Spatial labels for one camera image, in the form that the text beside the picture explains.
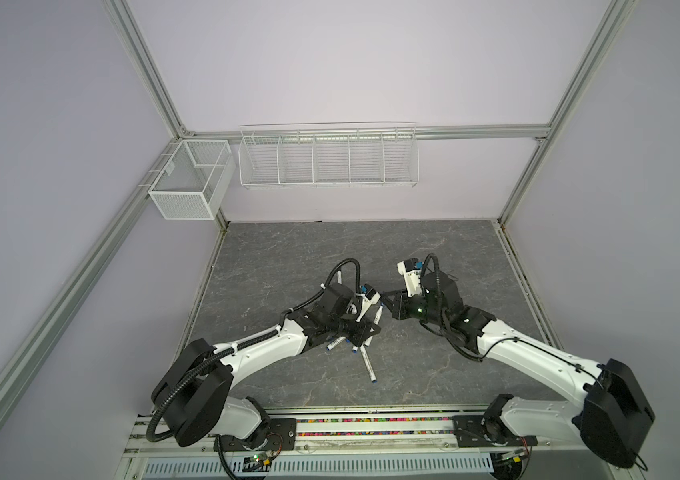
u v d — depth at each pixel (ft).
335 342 2.91
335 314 2.15
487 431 2.19
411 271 2.32
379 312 2.59
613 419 1.31
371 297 2.43
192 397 1.37
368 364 2.77
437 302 1.96
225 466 2.28
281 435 2.42
